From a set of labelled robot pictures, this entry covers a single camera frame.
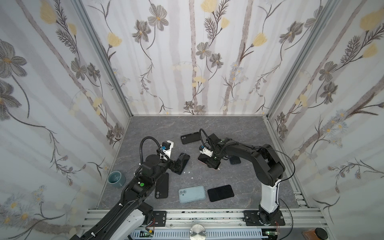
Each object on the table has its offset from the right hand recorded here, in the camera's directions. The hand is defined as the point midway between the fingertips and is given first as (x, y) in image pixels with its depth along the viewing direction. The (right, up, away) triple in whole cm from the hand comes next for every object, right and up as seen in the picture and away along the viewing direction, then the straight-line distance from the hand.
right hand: (209, 156), depth 95 cm
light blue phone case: (-12, -19, -12) cm, 25 cm away
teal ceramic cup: (-55, -12, -9) cm, 57 cm away
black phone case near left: (-28, -16, -10) cm, 34 cm away
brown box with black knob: (+43, -27, -32) cm, 60 cm away
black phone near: (+5, -19, -12) cm, 23 cm away
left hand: (-19, +8, -20) cm, 29 cm away
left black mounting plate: (-27, -28, -20) cm, 44 cm away
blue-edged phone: (-16, 0, -27) cm, 31 cm away
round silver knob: (-8, -24, -36) cm, 44 cm away
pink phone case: (-1, -2, -9) cm, 10 cm away
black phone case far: (-13, +11, +15) cm, 23 cm away
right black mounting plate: (+19, -28, -21) cm, 40 cm away
